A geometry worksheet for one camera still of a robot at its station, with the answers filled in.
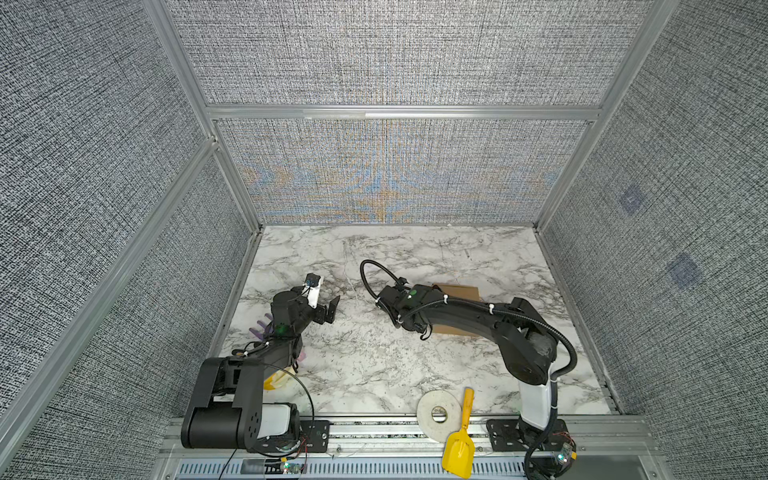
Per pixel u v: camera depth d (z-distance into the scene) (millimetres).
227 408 425
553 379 532
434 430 734
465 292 1045
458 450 702
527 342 509
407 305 645
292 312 701
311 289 764
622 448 747
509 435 735
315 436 732
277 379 794
